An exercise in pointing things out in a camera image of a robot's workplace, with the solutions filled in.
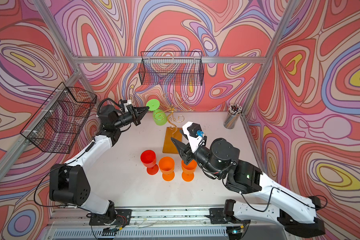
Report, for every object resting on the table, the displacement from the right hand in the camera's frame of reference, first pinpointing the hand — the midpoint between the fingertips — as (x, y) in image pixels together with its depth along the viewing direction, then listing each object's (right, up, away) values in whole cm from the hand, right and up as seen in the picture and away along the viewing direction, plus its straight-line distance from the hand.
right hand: (178, 139), depth 53 cm
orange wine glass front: (+5, -18, +22) cm, 29 cm away
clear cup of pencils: (+36, +14, +44) cm, 59 cm away
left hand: (-14, +14, +20) cm, 28 cm away
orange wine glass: (-7, -18, +29) cm, 35 cm away
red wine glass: (-16, -12, +24) cm, 32 cm away
